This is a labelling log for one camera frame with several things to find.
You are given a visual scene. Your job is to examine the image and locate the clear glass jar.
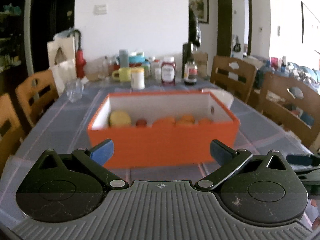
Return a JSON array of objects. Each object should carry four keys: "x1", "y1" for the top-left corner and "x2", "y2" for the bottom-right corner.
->
[{"x1": 103, "y1": 56, "x2": 114, "y2": 77}]

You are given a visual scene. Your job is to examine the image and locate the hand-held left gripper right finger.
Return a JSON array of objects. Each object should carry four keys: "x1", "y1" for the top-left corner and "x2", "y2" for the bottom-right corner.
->
[{"x1": 194, "y1": 139, "x2": 293, "y2": 192}]

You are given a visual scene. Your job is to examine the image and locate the dark door frame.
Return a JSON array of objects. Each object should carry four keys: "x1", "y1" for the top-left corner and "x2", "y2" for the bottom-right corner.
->
[{"x1": 217, "y1": 0, "x2": 252, "y2": 58}]

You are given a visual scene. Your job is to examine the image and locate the grey plaid tablecloth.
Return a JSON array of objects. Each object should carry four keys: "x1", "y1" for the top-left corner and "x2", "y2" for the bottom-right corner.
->
[{"x1": 0, "y1": 76, "x2": 320, "y2": 230}]

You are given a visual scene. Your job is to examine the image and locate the dark sauce bottle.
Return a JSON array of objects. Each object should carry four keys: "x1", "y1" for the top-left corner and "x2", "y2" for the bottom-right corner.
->
[{"x1": 184, "y1": 59, "x2": 198, "y2": 85}]

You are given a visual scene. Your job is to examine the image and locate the teal bowl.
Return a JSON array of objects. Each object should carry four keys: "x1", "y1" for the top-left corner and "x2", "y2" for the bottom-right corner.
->
[{"x1": 129, "y1": 52, "x2": 145, "y2": 65}]

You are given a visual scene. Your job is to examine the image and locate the grey tumbler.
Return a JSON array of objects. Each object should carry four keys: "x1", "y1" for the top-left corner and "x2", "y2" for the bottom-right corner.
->
[{"x1": 119, "y1": 49, "x2": 129, "y2": 68}]

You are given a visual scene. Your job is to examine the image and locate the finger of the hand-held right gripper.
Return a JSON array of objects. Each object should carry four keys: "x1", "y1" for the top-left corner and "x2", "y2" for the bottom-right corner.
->
[
  {"x1": 295, "y1": 167, "x2": 320, "y2": 183},
  {"x1": 286, "y1": 154, "x2": 320, "y2": 167}
]

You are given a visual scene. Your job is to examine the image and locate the colourful clutter pile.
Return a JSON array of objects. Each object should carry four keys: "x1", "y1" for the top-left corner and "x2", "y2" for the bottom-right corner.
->
[{"x1": 250, "y1": 55, "x2": 320, "y2": 85}]

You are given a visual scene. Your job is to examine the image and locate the yellow lemon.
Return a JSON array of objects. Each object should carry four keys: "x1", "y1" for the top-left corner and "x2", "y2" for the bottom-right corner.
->
[{"x1": 109, "y1": 110, "x2": 132, "y2": 128}]

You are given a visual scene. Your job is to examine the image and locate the clear glass mug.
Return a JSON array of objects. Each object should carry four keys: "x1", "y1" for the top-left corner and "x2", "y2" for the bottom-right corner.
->
[{"x1": 65, "y1": 79, "x2": 84, "y2": 103}]

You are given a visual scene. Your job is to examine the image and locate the large orange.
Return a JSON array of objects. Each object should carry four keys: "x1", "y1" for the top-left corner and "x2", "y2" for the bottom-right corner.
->
[
  {"x1": 152, "y1": 117, "x2": 175, "y2": 127},
  {"x1": 176, "y1": 114, "x2": 195, "y2": 126}
]

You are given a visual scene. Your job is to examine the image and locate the black thermos bottle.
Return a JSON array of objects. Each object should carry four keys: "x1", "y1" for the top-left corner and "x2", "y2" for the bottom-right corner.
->
[{"x1": 182, "y1": 42, "x2": 195, "y2": 63}]

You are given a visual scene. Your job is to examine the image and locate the white wall panel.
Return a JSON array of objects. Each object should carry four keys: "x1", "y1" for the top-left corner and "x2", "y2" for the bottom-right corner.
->
[{"x1": 93, "y1": 4, "x2": 108, "y2": 15}]

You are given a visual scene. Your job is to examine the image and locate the dark wooden door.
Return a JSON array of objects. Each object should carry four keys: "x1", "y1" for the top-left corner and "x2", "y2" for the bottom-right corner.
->
[{"x1": 30, "y1": 0, "x2": 77, "y2": 73}]

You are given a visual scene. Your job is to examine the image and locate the dark wooden cabinet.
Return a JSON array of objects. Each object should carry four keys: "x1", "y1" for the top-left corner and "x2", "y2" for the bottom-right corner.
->
[{"x1": 0, "y1": 0, "x2": 28, "y2": 100}]

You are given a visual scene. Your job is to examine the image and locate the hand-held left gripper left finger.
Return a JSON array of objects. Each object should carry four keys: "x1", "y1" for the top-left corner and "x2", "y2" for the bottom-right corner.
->
[{"x1": 37, "y1": 139, "x2": 129, "y2": 190}]

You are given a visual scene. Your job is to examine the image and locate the white canister yellow lid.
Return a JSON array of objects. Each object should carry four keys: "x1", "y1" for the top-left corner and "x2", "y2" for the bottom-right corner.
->
[{"x1": 131, "y1": 67, "x2": 145, "y2": 90}]

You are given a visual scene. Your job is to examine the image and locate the small framed picture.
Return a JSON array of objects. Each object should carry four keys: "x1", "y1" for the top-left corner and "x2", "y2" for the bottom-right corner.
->
[{"x1": 189, "y1": 0, "x2": 209, "y2": 24}]

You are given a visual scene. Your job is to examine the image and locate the beige paper bag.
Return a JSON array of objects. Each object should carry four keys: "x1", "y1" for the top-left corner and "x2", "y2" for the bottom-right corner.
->
[{"x1": 47, "y1": 37, "x2": 75, "y2": 68}]

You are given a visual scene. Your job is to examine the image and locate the red umbrella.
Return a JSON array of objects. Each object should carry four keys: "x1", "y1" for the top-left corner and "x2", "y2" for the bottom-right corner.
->
[{"x1": 71, "y1": 29, "x2": 87, "y2": 79}]

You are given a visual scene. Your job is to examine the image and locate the orange cardboard box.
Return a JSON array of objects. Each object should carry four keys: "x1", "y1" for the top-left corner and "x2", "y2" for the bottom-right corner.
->
[{"x1": 87, "y1": 91, "x2": 241, "y2": 169}]

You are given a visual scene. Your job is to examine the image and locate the yellow mug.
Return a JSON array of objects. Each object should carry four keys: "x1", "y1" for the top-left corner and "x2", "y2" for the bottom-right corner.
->
[{"x1": 112, "y1": 67, "x2": 132, "y2": 82}]

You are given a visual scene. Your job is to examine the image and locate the white bowl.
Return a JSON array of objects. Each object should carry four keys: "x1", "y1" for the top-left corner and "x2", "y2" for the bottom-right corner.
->
[{"x1": 201, "y1": 88, "x2": 234, "y2": 110}]

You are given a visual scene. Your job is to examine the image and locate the red supplement bottle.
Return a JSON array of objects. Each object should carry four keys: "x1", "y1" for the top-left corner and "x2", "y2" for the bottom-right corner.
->
[{"x1": 161, "y1": 57, "x2": 176, "y2": 86}]

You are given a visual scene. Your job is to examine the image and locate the white tote bag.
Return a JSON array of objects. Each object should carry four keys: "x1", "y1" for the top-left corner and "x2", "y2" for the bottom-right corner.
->
[{"x1": 50, "y1": 59, "x2": 77, "y2": 94}]

